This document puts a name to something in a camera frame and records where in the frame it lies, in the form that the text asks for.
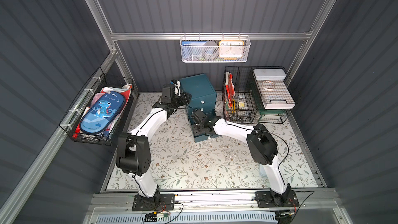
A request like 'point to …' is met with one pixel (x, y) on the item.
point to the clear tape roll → (268, 85)
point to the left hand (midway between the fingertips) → (191, 97)
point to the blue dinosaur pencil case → (102, 112)
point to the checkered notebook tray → (275, 94)
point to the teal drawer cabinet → (203, 98)
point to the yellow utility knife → (233, 106)
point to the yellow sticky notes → (241, 104)
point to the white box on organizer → (270, 74)
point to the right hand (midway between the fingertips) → (199, 125)
